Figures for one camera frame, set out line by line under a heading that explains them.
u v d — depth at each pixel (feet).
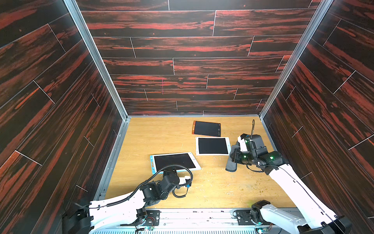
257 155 1.81
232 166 2.42
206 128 3.69
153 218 2.40
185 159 2.97
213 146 3.40
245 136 2.21
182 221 2.42
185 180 2.31
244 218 2.41
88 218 1.38
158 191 1.96
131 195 1.71
